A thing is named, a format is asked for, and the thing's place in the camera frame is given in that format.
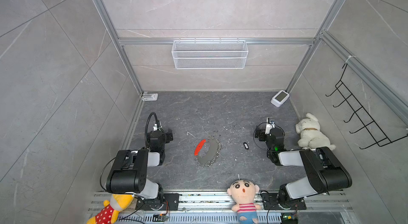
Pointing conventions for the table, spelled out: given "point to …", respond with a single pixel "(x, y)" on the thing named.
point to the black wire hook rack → (380, 138)
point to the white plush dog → (311, 136)
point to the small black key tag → (246, 145)
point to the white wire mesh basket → (207, 54)
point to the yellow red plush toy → (108, 214)
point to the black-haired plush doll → (243, 192)
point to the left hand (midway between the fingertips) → (161, 127)
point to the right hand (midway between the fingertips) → (267, 126)
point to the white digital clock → (279, 98)
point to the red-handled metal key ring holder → (206, 152)
